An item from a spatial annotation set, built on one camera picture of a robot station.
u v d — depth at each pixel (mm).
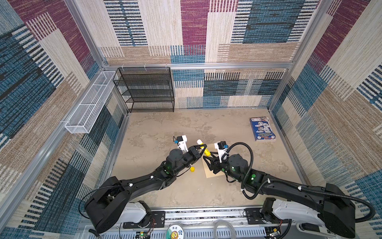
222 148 650
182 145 729
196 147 728
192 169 877
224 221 743
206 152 744
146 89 1103
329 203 411
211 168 691
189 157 695
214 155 762
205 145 749
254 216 729
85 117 715
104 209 411
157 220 733
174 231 637
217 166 669
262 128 1051
